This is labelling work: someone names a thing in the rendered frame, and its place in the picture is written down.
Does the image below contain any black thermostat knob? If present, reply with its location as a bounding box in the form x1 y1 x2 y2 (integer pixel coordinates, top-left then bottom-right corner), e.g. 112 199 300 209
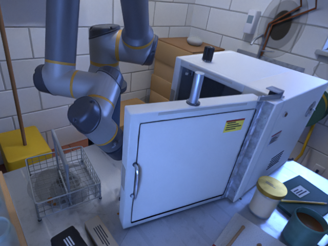
202 46 215 63

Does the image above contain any white cabinet door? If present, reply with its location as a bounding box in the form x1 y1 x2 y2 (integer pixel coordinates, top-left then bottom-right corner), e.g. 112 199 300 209
119 93 269 230

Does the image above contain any white jar with gold lid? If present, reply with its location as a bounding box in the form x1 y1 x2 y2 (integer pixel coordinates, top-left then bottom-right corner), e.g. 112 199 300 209
248 175 289 219

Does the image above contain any white warming cabinet body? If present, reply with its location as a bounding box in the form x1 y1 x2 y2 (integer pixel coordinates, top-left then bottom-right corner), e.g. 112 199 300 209
170 50 328 203

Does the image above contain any clear glass jar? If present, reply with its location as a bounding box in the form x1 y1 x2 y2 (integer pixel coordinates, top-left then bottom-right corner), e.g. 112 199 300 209
0 216 19 246

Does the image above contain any tan cardboard box stack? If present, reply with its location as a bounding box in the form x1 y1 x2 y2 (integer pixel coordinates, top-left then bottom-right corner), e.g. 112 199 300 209
119 36 226 129

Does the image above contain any yellow warning label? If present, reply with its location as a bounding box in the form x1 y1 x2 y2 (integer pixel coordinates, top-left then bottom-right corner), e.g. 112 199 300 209
222 118 246 134

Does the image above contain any grey oval stone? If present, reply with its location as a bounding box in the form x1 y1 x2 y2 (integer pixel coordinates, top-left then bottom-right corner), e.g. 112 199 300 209
187 36 203 47

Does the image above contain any tan wooden card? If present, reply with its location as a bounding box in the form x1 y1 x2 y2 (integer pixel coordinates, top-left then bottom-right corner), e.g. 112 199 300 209
84 215 119 246

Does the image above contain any wooden spoon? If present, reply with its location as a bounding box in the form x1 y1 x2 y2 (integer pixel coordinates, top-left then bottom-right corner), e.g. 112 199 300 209
225 225 246 246

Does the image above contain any clear round bench disc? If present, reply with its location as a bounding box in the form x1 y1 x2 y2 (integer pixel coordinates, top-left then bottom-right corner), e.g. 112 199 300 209
27 167 83 206

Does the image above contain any white paper sheet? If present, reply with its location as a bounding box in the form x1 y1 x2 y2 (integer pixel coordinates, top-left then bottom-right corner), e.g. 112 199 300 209
212 212 291 246

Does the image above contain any black card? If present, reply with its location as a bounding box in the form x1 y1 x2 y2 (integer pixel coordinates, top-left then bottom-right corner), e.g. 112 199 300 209
50 225 89 246

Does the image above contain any green drum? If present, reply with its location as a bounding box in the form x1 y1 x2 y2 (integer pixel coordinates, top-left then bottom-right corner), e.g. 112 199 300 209
305 91 328 128

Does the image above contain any yellow pencil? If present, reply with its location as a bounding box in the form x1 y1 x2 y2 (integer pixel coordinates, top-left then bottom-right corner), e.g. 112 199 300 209
280 198 328 206

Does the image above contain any brown wooden pole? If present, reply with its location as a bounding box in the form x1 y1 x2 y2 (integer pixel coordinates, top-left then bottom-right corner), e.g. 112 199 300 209
0 4 28 147

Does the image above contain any dark teal notebook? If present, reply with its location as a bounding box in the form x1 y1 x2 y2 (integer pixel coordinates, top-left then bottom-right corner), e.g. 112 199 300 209
277 174 328 217

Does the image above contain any copper pipe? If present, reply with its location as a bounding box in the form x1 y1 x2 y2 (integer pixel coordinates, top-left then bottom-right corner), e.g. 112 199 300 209
263 0 319 50

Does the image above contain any teal mug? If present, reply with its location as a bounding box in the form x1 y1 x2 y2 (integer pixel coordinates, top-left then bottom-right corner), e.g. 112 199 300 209
281 207 328 246

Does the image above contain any grey cylindrical door post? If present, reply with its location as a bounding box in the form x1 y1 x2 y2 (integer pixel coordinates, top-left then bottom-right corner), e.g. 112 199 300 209
186 71 205 107

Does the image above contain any grey door handle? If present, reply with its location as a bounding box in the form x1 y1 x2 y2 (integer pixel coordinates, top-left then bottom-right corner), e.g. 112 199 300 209
130 162 141 199

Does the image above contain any steel wire jar rack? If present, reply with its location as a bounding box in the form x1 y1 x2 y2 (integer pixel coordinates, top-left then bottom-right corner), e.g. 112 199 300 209
25 129 103 222

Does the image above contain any grey door catch bracket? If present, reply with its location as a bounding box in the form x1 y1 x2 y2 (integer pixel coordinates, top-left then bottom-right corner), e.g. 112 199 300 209
257 86 285 101

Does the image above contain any white wall dispenser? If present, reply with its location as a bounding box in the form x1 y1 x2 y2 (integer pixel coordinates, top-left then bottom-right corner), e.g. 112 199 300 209
242 9 262 34

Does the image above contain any yellow hose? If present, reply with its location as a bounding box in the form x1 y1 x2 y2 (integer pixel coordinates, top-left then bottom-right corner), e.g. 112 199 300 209
294 125 316 162

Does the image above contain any clear round wall disc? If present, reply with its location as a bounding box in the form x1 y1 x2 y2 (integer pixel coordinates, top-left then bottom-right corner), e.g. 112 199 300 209
257 0 310 58

